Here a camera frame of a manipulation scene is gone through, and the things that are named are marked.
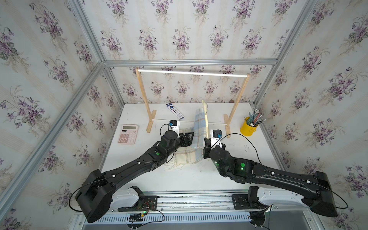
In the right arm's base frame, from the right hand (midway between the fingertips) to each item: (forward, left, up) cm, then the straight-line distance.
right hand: (206, 140), depth 71 cm
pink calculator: (+16, +52, -21) cm, 58 cm away
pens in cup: (+24, -35, -13) cm, 44 cm away
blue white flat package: (+35, +18, -22) cm, 45 cm away
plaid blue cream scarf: (+2, +6, -20) cm, 21 cm away
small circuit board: (-31, +35, -25) cm, 53 cm away
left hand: (+4, +7, -4) cm, 9 cm away
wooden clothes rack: (+37, +39, -23) cm, 58 cm away
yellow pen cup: (+18, -31, -14) cm, 38 cm away
